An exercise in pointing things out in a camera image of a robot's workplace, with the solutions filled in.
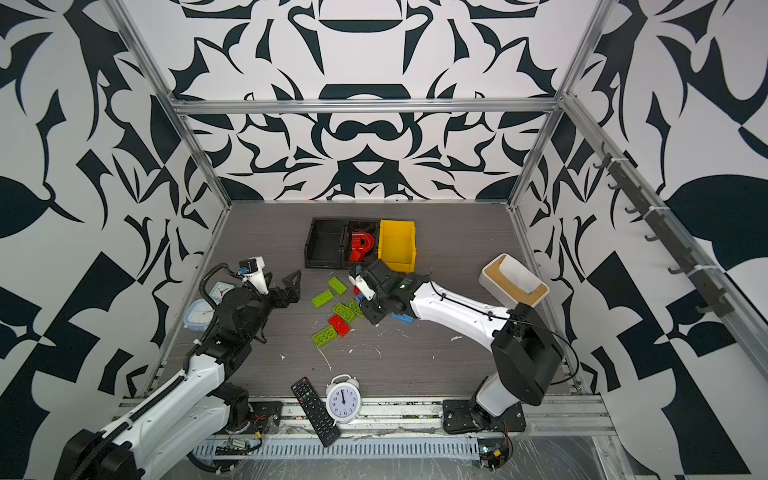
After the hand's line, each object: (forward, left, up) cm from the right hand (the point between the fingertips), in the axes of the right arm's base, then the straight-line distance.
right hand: (368, 303), depth 83 cm
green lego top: (+11, +11, -9) cm, 18 cm away
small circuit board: (-34, -29, -12) cm, 46 cm away
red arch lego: (+26, +3, -7) cm, 27 cm away
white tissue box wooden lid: (+10, -44, -6) cm, 45 cm away
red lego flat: (-1, +2, +8) cm, 8 cm away
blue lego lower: (0, -10, -9) cm, 13 cm away
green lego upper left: (+6, +15, -9) cm, 18 cm away
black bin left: (+27, +17, -9) cm, 33 cm away
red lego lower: (-3, +8, -8) cm, 12 cm away
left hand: (+6, +22, +9) cm, 24 cm away
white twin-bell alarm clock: (-22, +6, -7) cm, 24 cm away
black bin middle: (+36, +1, -9) cm, 37 cm away
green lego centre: (+2, +8, -9) cm, 12 cm away
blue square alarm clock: (0, +50, -5) cm, 50 cm away
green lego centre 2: (+3, +5, -8) cm, 10 cm away
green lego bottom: (-6, +13, -9) cm, 17 cm away
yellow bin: (+26, -9, -8) cm, 28 cm away
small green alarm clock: (+8, +47, -7) cm, 49 cm away
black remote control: (-25, +12, -8) cm, 29 cm away
